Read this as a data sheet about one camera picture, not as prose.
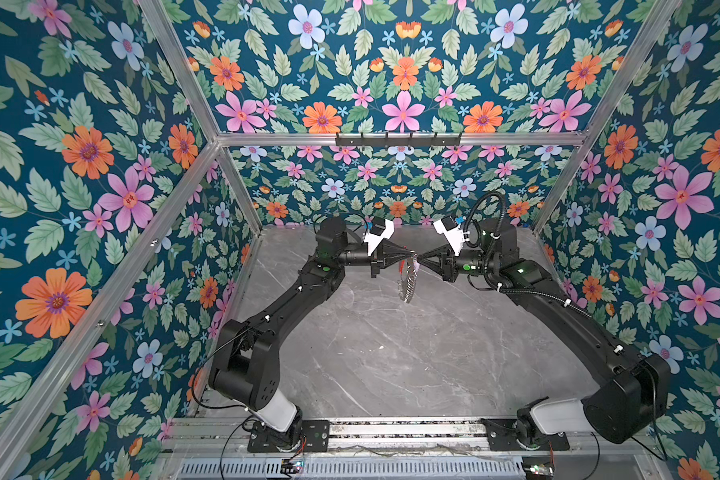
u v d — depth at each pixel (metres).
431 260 0.69
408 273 0.72
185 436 0.75
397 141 0.91
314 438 0.73
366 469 0.77
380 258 0.65
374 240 0.63
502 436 0.73
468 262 0.63
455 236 0.64
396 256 0.70
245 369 0.44
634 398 0.40
